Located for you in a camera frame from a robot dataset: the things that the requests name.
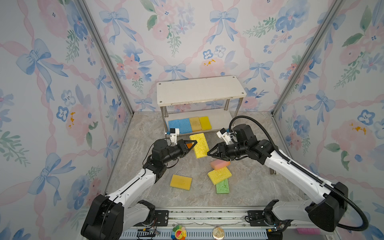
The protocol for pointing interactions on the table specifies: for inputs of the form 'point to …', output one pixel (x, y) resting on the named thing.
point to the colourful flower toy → (179, 233)
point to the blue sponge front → (185, 126)
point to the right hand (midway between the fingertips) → (209, 154)
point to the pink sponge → (218, 163)
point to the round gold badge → (218, 233)
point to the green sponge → (223, 187)
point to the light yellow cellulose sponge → (219, 175)
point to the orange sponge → (189, 145)
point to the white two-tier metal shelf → (172, 92)
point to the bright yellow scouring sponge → (205, 123)
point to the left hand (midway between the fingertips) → (197, 141)
